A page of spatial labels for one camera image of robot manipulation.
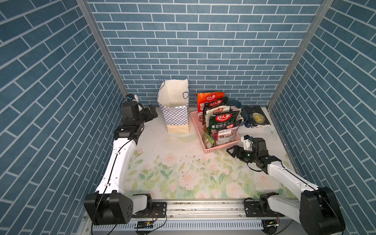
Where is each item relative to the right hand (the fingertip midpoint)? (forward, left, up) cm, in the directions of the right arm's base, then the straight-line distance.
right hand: (232, 151), depth 86 cm
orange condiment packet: (+30, +19, +15) cm, 39 cm away
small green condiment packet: (+7, +15, -2) cm, 17 cm away
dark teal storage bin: (+46, -4, -2) cm, 47 cm away
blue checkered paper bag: (+41, +43, +4) cm, 60 cm away
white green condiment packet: (+21, +11, +12) cm, 27 cm away
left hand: (+9, +46, +24) cm, 53 cm away
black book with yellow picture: (+35, -22, -6) cm, 42 cm away
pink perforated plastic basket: (+17, +22, -1) cm, 28 cm away
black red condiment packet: (+26, +12, +13) cm, 32 cm away
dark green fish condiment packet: (+15, +9, +10) cm, 20 cm away
